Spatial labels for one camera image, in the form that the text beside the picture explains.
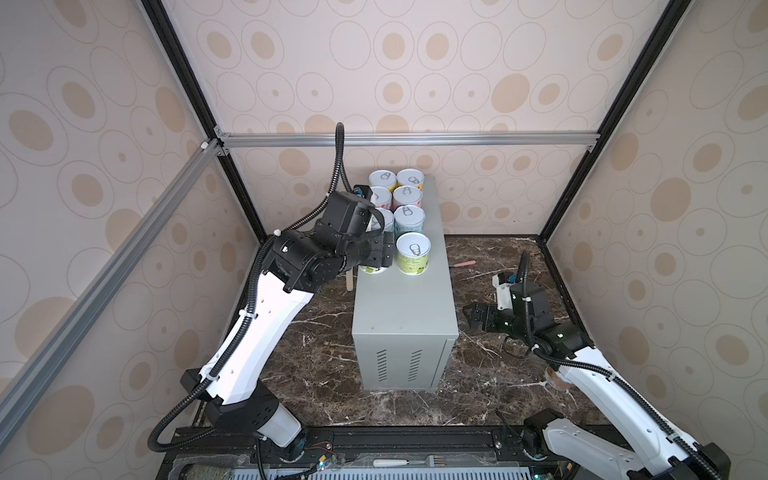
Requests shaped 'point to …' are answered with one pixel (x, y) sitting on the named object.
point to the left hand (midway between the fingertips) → (386, 239)
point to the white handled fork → (434, 460)
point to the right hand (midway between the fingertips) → (479, 308)
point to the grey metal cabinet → (406, 325)
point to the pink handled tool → (464, 263)
